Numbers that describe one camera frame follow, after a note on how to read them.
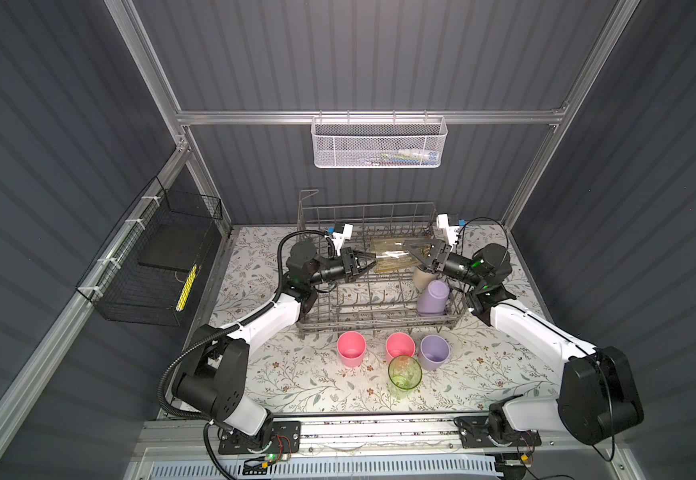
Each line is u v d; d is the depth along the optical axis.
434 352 0.85
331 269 0.68
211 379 0.44
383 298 0.91
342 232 0.72
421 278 0.93
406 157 0.91
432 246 0.63
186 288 0.69
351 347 0.87
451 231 0.68
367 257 0.70
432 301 0.82
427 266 0.63
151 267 0.74
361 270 0.70
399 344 0.86
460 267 0.65
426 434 0.75
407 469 0.77
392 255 0.65
